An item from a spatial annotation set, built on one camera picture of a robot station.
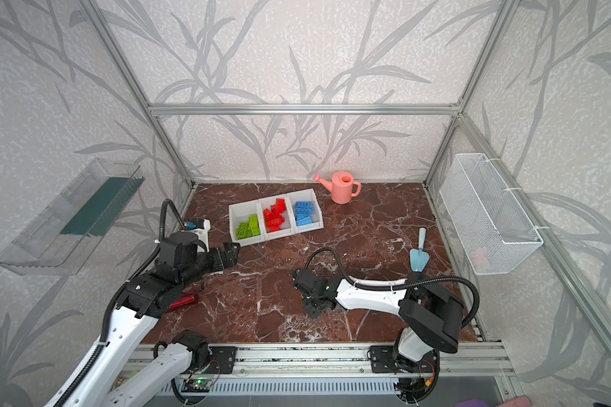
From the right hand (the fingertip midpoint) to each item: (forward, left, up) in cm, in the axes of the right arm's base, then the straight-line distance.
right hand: (311, 294), depth 85 cm
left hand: (+8, +22, +23) cm, 33 cm away
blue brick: (+38, +4, +1) cm, 38 cm away
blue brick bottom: (+29, +4, +2) cm, 29 cm away
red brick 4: (+27, +16, +1) cm, 32 cm away
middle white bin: (+27, +11, 0) cm, 29 cm away
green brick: (+24, +28, +2) cm, 37 cm away
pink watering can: (+43, -12, +7) cm, 45 cm away
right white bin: (+42, +3, +4) cm, 42 cm away
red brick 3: (+29, +16, +2) cm, 33 cm away
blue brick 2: (+33, +4, +3) cm, 33 cm away
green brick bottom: (+28, +24, +4) cm, 37 cm away
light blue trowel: (+14, -40, -1) cm, 43 cm away
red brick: (+38, +14, +2) cm, 40 cm away
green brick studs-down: (+26, +23, +3) cm, 35 cm away
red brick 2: (+31, +18, +4) cm, 36 cm away
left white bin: (+34, +31, +2) cm, 46 cm away
